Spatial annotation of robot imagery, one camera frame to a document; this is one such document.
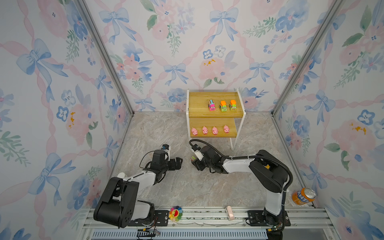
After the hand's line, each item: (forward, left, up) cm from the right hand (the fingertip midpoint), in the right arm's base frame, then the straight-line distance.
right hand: (195, 157), depth 94 cm
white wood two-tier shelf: (+7, -8, +32) cm, 33 cm away
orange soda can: (-24, -53, +8) cm, 58 cm away
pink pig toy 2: (+8, -11, +17) cm, 22 cm away
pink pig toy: (+10, -18, +17) cm, 27 cm away
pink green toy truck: (-1, +1, +2) cm, 3 cm away
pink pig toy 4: (+7, 0, +17) cm, 19 cm away
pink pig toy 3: (+9, -6, +16) cm, 19 cm away
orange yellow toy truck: (+11, -19, +34) cm, 40 cm away
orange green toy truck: (+11, -14, +34) cm, 38 cm away
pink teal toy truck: (+11, -8, +34) cm, 37 cm away
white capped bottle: (-15, +39, +8) cm, 42 cm away
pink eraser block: (-31, -18, +1) cm, 36 cm away
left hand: (-2, +12, +2) cm, 12 cm away
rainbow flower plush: (-32, +9, 0) cm, 33 cm away
